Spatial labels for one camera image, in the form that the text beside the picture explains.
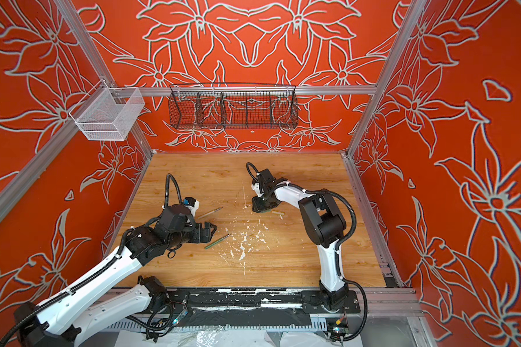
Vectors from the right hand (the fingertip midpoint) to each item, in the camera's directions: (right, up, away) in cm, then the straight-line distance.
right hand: (257, 204), depth 97 cm
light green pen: (+4, -2, -9) cm, 9 cm away
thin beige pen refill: (+10, -3, -2) cm, 11 cm away
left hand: (-18, -4, -21) cm, 28 cm away
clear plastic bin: (-65, +40, -8) cm, 77 cm away
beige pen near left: (-21, -3, -2) cm, 22 cm away
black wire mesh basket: (-11, +46, +2) cm, 47 cm away
